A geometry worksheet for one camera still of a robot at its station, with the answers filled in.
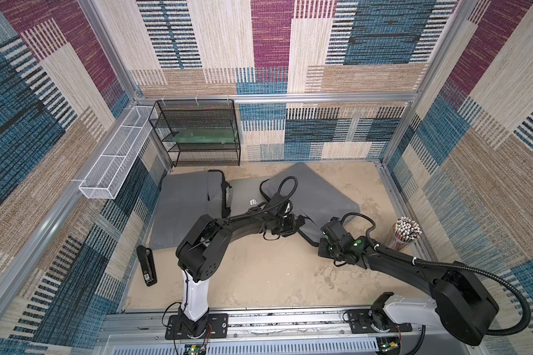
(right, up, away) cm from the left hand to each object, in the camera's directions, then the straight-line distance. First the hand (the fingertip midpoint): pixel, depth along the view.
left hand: (299, 229), depth 91 cm
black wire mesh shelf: (-56, +49, +11) cm, 76 cm away
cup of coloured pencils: (+33, +2, -16) cm, 37 cm away
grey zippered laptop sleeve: (-56, +11, +22) cm, 61 cm away
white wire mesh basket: (-79, +21, 0) cm, 82 cm away
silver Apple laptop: (-23, +14, +14) cm, 30 cm away
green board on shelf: (-40, +39, +4) cm, 56 cm away
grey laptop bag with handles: (+10, +12, +22) cm, 27 cm away
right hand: (+9, -8, -4) cm, 13 cm away
